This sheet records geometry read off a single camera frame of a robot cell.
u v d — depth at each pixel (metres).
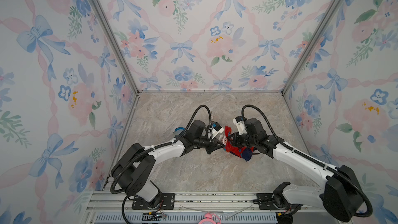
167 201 0.75
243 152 0.86
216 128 0.72
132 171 0.44
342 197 0.40
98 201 0.75
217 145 0.75
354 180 0.42
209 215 0.70
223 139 0.79
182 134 0.64
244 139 0.70
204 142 0.72
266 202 0.73
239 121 0.75
